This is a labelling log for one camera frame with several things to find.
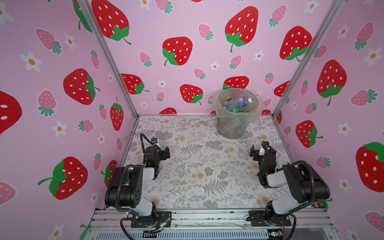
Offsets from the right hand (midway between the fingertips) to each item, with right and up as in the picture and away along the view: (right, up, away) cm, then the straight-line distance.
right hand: (262, 145), depth 90 cm
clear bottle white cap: (-18, +26, +6) cm, 32 cm away
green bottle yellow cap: (-15, +22, 0) cm, 27 cm away
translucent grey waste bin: (-18, +13, +4) cm, 22 cm away
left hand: (-65, -1, +5) cm, 65 cm away
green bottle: (-19, +31, +8) cm, 37 cm away
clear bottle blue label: (-8, +29, +7) cm, 31 cm away
